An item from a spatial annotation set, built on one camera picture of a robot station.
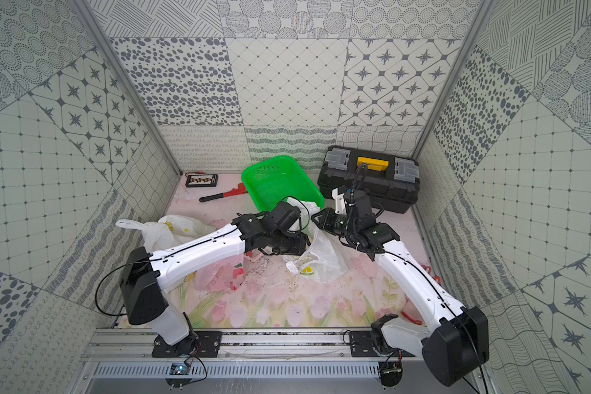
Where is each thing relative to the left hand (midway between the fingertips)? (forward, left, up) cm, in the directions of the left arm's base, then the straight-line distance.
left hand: (315, 254), depth 74 cm
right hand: (+10, 0, +4) cm, 11 cm away
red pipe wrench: (+41, +36, -17) cm, 57 cm away
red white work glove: (-10, -32, -18) cm, 38 cm away
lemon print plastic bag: (+6, +48, +1) cm, 48 cm away
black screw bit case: (+46, +55, -16) cm, 73 cm away
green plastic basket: (+48, +20, -17) cm, 55 cm away
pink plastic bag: (-3, +30, -10) cm, 32 cm away
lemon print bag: (-1, -3, 0) cm, 3 cm away
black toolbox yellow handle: (+33, -31, -1) cm, 45 cm away
